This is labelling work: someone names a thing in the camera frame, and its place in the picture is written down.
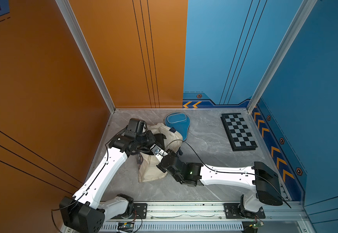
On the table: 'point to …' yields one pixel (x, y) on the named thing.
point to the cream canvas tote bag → (167, 139)
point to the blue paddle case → (179, 121)
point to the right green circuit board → (255, 225)
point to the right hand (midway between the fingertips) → (159, 151)
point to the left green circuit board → (126, 226)
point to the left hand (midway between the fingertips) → (156, 136)
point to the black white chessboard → (240, 136)
